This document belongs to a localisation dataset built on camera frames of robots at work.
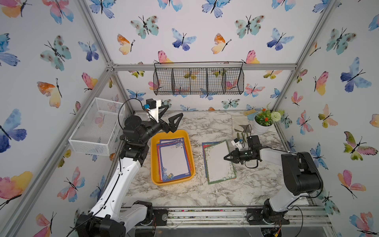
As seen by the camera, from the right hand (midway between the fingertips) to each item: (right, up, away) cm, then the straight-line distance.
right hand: (226, 157), depth 88 cm
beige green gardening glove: (+16, +19, +24) cm, 35 cm away
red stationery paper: (-12, +4, +13) cm, 18 cm away
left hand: (-27, +26, -23) cm, 44 cm away
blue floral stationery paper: (-32, -5, +6) cm, 33 cm away
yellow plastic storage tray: (-44, +9, +9) cm, 46 cm away
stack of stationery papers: (-37, +8, +14) cm, 40 cm away
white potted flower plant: (+25, +22, +8) cm, 34 cm away
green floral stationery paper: (-5, -8, +3) cm, 9 cm away
